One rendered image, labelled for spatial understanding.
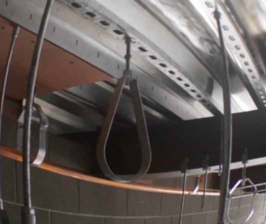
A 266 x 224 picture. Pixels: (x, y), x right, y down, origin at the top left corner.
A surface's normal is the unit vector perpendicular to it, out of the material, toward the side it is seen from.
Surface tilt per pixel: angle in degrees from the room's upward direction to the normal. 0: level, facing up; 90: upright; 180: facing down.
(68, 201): 90
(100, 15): 180
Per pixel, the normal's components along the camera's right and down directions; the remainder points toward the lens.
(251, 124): -0.51, -0.26
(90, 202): 0.86, -0.11
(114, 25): -0.04, 0.96
